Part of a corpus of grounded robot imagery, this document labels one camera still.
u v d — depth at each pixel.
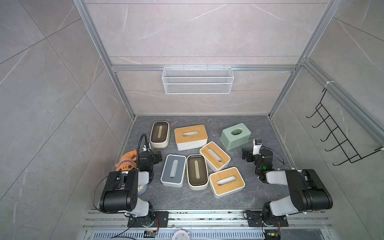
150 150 0.80
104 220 0.75
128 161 0.86
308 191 0.44
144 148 0.81
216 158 0.93
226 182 0.82
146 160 0.71
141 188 0.80
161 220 0.73
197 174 0.83
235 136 0.98
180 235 0.68
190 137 0.97
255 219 0.73
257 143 0.80
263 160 0.73
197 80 0.95
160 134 1.01
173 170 0.90
